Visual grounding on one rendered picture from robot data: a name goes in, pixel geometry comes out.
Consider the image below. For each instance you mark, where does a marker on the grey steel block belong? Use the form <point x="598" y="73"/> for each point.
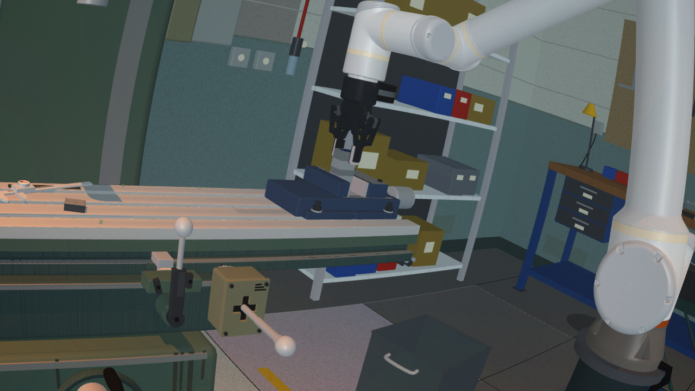
<point x="341" y="163"/>

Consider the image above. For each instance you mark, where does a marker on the white feed lever ball knob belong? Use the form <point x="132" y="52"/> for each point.
<point x="266" y="328"/>

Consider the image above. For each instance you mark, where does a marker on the tan cardboard box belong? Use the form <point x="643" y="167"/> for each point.
<point x="404" y="169"/>
<point x="323" y="146"/>
<point x="450" y="8"/>
<point x="426" y="241"/>

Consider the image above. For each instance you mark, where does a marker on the yellow desk lamp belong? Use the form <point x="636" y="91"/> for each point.
<point x="589" y="110"/>

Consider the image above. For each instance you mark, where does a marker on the tan feed control box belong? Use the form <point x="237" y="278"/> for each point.
<point x="228" y="293"/>

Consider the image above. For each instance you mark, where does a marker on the blue machine vise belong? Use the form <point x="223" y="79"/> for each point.
<point x="296" y="196"/>

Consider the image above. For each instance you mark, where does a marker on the grey storage box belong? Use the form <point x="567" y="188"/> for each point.
<point x="448" y="175"/>

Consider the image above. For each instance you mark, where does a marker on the small blue box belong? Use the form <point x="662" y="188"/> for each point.
<point x="609" y="174"/>

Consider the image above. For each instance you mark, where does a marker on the blue workbench wooden top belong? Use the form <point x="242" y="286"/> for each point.
<point x="543" y="217"/>

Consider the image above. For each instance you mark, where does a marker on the red storage box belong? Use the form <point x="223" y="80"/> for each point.
<point x="461" y="104"/>

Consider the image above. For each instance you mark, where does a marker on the grey wall socket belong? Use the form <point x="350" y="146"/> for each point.
<point x="239" y="57"/>
<point x="264" y="61"/>

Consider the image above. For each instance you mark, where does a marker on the brown wall board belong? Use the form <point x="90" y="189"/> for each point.
<point x="621" y="108"/>

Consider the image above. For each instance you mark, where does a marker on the white metal shelf unit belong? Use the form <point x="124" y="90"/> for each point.
<point x="478" y="179"/>

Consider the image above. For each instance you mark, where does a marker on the small brown block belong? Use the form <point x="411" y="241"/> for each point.
<point x="75" y="205"/>

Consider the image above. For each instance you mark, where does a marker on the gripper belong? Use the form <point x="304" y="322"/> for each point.
<point x="358" y="98"/>

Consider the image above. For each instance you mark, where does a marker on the flat blue box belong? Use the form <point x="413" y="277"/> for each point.
<point x="350" y="270"/>

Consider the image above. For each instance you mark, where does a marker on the flat red box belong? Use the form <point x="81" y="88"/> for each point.
<point x="386" y="266"/>

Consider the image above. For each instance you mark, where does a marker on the grey slotted mill table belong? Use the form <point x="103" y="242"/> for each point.
<point x="163" y="209"/>

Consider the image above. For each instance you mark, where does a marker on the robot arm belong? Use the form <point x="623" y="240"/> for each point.
<point x="646" y="136"/>

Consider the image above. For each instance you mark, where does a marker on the black clamp lever white knob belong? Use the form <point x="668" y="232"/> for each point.
<point x="177" y="282"/>

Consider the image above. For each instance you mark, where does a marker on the small white stop block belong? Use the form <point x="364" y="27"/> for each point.
<point x="160" y="259"/>

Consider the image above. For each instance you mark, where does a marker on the small tan storage box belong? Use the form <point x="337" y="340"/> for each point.
<point x="481" y="109"/>

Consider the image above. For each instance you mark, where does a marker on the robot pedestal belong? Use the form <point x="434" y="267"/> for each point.
<point x="602" y="364"/>

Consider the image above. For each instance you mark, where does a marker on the grey green wall poster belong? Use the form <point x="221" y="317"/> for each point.
<point x="203" y="19"/>

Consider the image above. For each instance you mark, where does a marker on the blue storage box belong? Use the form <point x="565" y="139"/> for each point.
<point x="421" y="93"/>

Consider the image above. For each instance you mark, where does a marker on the small red box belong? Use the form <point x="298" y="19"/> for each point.
<point x="622" y="178"/>

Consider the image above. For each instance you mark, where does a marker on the dark drawer unit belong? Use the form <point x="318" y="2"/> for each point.
<point x="586" y="209"/>

